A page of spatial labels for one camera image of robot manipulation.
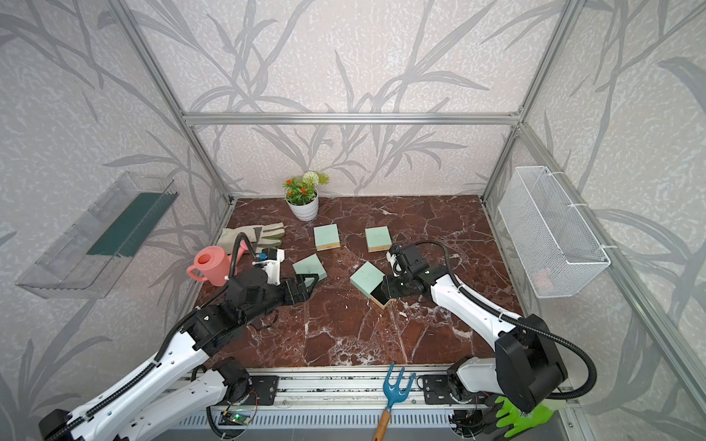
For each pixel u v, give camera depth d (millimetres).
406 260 664
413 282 619
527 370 407
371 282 927
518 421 685
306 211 1083
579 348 392
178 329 501
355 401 731
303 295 641
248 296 528
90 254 644
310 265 980
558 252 613
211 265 865
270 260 645
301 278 650
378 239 1042
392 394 731
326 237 1046
